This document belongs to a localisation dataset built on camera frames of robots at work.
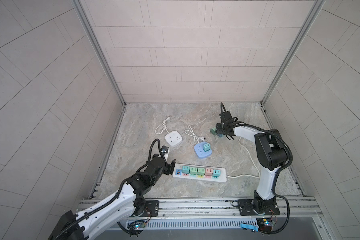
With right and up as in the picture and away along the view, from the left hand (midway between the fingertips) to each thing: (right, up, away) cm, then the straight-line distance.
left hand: (173, 156), depth 81 cm
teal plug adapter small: (+23, -8, -4) cm, 25 cm away
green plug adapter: (+11, -6, -4) cm, 13 cm away
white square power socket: (-1, +8, +13) cm, 15 cm away
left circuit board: (-15, -27, -16) cm, 34 cm away
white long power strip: (+3, -9, -1) cm, 10 cm away
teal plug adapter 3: (+29, +9, +15) cm, 34 cm away
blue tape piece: (+36, -27, -16) cm, 47 cm away
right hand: (+30, +13, +21) cm, 39 cm away
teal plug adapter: (+7, -6, -4) cm, 10 cm away
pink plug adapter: (+19, -7, -4) cm, 21 cm away
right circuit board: (+44, -28, -13) cm, 54 cm away
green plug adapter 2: (+15, -7, -4) cm, 17 cm away
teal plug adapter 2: (+19, +4, +5) cm, 20 cm away
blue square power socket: (+15, +2, +8) cm, 17 cm away
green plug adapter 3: (+25, +12, +16) cm, 32 cm away
